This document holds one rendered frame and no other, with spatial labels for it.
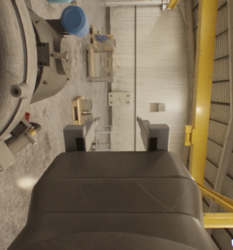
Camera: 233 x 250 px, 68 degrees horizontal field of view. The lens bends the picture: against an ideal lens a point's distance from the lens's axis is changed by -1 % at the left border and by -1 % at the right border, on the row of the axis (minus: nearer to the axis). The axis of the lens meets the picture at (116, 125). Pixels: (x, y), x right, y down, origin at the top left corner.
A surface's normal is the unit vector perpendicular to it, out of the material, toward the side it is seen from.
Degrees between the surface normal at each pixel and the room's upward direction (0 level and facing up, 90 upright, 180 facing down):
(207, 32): 90
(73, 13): 90
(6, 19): 53
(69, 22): 90
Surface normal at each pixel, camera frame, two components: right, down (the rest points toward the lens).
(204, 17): -0.03, 0.18
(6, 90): 0.44, 0.44
